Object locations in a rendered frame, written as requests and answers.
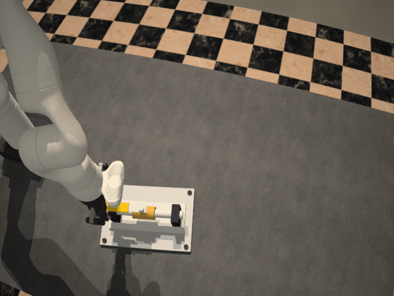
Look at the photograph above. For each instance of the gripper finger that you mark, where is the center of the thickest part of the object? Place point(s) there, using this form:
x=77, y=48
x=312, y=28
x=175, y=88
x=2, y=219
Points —
x=100, y=218
x=102, y=166

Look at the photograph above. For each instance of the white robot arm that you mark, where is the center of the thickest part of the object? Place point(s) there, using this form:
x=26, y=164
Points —
x=60, y=147

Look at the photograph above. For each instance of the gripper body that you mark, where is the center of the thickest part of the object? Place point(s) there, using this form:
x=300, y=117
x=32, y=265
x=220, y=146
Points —
x=96, y=204

